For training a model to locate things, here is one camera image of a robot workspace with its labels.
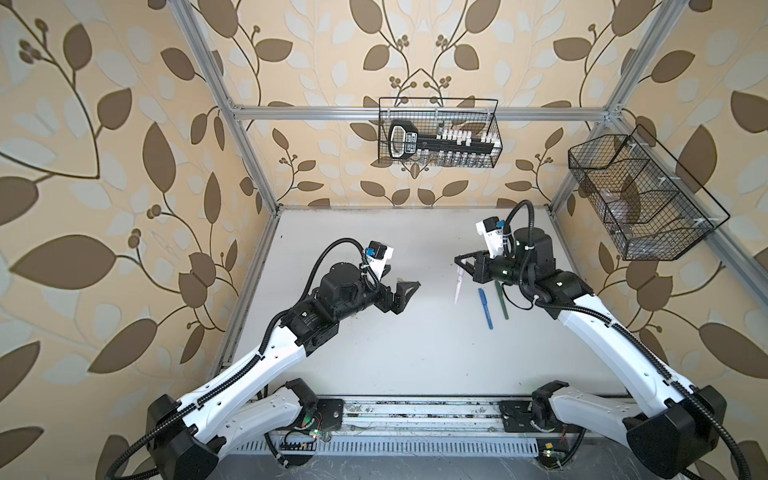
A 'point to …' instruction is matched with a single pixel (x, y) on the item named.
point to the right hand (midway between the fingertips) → (459, 261)
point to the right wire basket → (649, 206)
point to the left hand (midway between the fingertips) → (406, 274)
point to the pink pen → (460, 274)
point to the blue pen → (485, 307)
